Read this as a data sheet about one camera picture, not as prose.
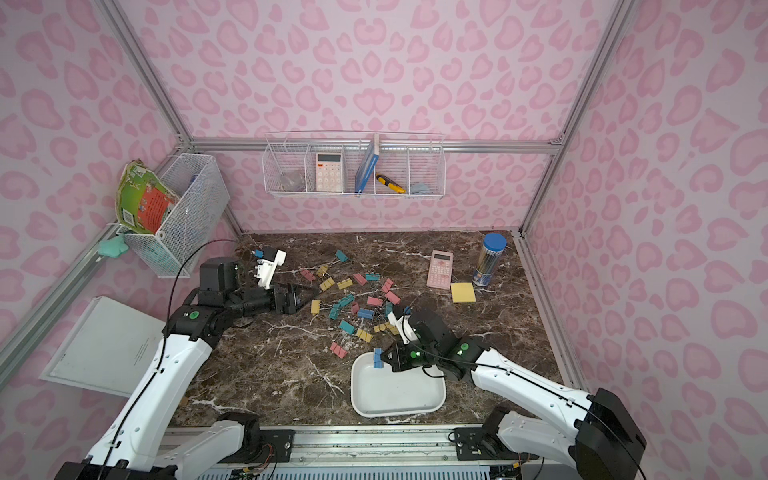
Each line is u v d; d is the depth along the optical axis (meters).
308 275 1.04
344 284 1.04
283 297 0.63
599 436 0.39
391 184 0.98
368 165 0.87
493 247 0.90
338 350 0.88
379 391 0.81
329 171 0.95
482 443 0.64
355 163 0.98
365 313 0.96
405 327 0.71
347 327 0.93
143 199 0.73
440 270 1.07
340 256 1.12
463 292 1.01
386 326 0.92
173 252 0.72
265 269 0.64
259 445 0.71
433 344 0.59
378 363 0.76
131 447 0.38
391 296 1.00
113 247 0.62
